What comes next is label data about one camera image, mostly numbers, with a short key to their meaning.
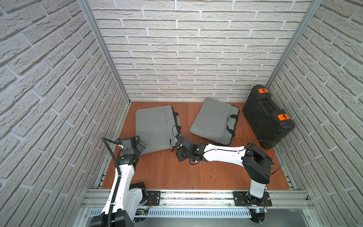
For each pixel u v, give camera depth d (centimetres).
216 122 102
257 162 46
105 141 57
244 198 74
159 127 97
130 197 57
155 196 75
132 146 63
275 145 87
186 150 64
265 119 84
